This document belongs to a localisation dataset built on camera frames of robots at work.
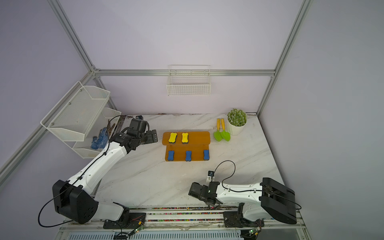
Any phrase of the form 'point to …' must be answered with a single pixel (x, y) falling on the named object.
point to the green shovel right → (224, 134)
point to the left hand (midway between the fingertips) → (147, 137)
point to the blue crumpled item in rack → (99, 141)
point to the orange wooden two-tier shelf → (198, 142)
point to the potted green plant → (236, 119)
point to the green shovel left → (217, 134)
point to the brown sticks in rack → (109, 128)
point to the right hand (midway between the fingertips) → (207, 194)
